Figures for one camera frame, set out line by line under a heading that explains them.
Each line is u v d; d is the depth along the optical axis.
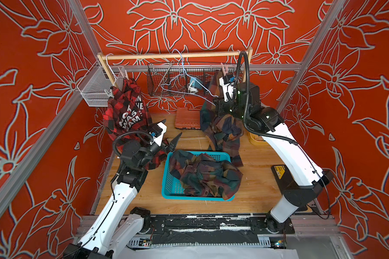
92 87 0.78
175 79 1.00
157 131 0.51
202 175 0.78
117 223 0.45
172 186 0.84
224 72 0.75
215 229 0.73
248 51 0.61
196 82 0.87
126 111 0.69
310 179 0.41
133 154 0.49
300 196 0.45
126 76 0.74
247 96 0.45
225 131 0.77
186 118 1.10
